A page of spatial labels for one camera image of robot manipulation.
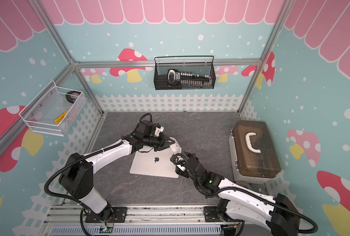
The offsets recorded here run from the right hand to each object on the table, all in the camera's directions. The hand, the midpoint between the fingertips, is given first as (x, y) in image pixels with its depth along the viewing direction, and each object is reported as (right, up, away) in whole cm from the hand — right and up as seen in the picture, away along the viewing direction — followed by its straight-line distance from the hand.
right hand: (182, 157), depth 79 cm
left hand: (-4, +6, +2) cm, 8 cm away
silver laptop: (-17, -7, +13) cm, 23 cm away
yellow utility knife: (-60, +21, -7) cm, 64 cm away
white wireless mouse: (-4, +5, +1) cm, 6 cm away
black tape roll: (-61, +34, +2) cm, 70 cm away
